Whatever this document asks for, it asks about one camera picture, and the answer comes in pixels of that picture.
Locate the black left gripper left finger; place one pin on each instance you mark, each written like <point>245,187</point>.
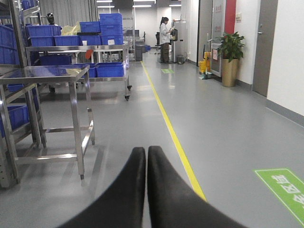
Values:
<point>128,190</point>

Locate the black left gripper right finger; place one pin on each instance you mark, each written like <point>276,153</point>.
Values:
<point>171,197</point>

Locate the yellow mop bucket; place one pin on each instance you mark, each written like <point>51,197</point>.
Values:
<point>203,67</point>

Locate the dark grey cabinet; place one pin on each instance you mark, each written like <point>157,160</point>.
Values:
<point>139,53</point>

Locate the small steel trash can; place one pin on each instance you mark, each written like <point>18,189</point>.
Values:
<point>181,59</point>

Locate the potted plant in gold pot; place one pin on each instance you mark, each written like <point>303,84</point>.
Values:
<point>230,71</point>

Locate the bare steel table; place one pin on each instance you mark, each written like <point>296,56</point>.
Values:
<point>42,71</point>

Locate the steel rack on castors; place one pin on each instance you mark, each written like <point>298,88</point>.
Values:
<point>71,48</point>

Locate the white paper cup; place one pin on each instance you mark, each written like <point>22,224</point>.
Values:
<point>84,43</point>

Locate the person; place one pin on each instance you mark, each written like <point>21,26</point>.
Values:
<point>164,35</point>

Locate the steel water dispenser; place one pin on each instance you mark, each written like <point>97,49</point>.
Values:
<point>181,35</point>

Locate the grey door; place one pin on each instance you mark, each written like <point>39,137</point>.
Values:
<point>263,59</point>

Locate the row of blue bins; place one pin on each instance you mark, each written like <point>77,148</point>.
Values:
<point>111,23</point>

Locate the yellow plastic bag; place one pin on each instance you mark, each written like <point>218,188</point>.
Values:
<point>71,30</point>

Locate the glass door with posters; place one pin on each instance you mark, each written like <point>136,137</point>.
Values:
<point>217,23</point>

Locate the ceiling light panel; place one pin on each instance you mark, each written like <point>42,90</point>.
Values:
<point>142,6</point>
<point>104,1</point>

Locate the group of blue bins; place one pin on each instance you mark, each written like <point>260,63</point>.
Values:
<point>7,47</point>

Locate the grey curtain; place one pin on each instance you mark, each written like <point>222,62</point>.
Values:
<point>69,12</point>

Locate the tall steel rack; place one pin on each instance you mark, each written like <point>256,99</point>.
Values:
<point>18,35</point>

